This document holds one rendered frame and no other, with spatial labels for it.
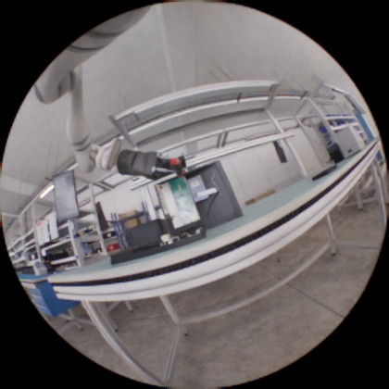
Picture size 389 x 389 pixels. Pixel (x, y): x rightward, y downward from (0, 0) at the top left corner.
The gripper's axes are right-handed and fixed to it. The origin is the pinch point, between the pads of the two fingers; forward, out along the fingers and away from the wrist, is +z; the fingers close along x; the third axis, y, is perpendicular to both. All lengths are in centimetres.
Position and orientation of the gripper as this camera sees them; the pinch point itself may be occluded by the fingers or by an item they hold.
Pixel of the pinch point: (180, 166)
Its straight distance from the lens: 34.2
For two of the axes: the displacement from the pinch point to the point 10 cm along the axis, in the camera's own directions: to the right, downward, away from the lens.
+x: -2.0, 9.7, -1.7
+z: 9.8, 1.9, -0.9
